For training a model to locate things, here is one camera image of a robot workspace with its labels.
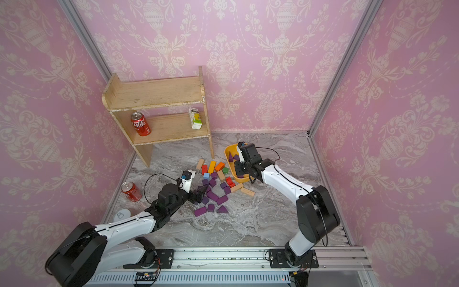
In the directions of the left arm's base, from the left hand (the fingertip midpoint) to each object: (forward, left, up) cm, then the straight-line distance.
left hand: (200, 182), depth 84 cm
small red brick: (+6, -14, -11) cm, 19 cm away
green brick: (+15, -11, -12) cm, 22 cm away
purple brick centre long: (-1, -4, -10) cm, 11 cm away
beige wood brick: (+10, -9, -9) cm, 16 cm away
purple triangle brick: (-9, -10, -10) cm, 17 cm away
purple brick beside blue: (+11, -5, -10) cm, 15 cm away
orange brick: (+16, -8, -10) cm, 20 cm away
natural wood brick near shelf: (+20, +4, -11) cm, 23 cm away
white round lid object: (-13, +35, -7) cm, 38 cm away
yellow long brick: (+16, -3, -10) cm, 20 cm away
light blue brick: (+9, -1, -9) cm, 13 cm away
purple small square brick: (-8, -5, -11) cm, 14 cm away
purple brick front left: (-9, +1, -12) cm, 15 cm away
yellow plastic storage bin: (+27, -15, -7) cm, 32 cm away
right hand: (+10, -18, +2) cm, 21 cm away
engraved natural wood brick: (+1, -23, -10) cm, 25 cm away
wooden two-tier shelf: (+48, +36, +4) cm, 60 cm away
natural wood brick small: (+3, -17, -11) cm, 20 cm away
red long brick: (+15, +1, -11) cm, 19 cm away
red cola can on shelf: (+20, +29, +18) cm, 40 cm away
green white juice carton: (+26, +3, +15) cm, 30 cm away
